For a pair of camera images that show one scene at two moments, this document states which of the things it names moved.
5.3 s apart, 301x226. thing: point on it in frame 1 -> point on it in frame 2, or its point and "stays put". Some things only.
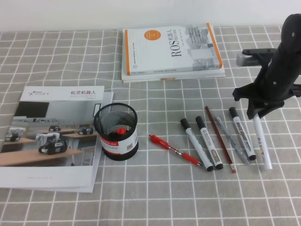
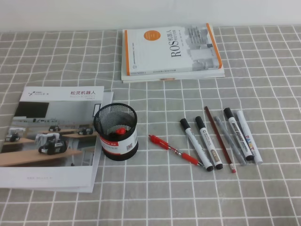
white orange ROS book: (126, 77) stays put
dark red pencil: (219, 139) stays put
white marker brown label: (214, 153) stays put
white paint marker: (265, 157) -> (257, 158)
